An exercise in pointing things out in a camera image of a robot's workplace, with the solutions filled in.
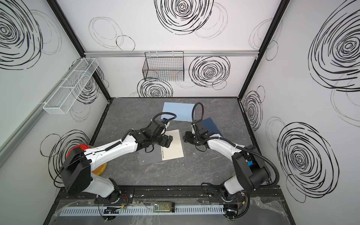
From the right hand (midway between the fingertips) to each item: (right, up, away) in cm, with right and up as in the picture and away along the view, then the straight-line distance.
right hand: (186, 139), depth 88 cm
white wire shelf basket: (-65, +28, -13) cm, 72 cm away
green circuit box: (-11, -28, -21) cm, 37 cm away
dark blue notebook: (+18, +8, +17) cm, 26 cm away
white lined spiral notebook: (-17, -9, +1) cm, 19 cm away
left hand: (-12, +2, -4) cm, 13 cm away
